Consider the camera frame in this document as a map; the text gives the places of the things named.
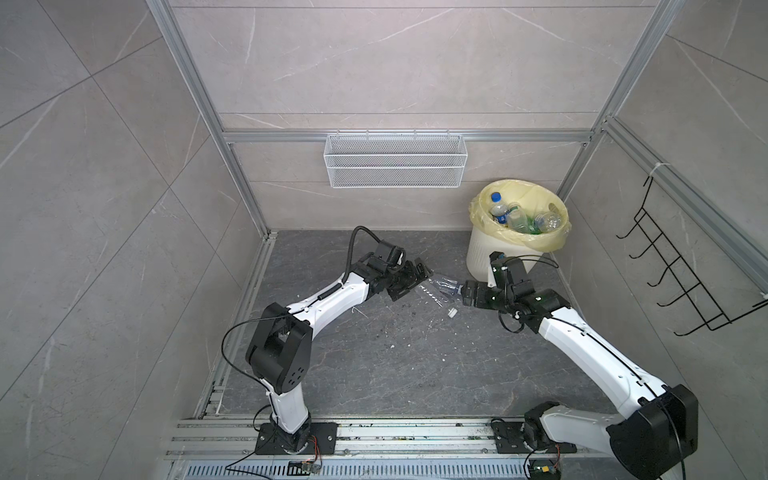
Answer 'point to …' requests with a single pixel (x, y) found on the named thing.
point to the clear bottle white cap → (447, 285)
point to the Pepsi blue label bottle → (548, 222)
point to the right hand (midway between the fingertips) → (475, 288)
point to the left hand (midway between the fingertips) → (426, 274)
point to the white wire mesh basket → (396, 161)
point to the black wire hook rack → (708, 311)
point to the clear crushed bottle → (431, 296)
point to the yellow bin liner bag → (533, 196)
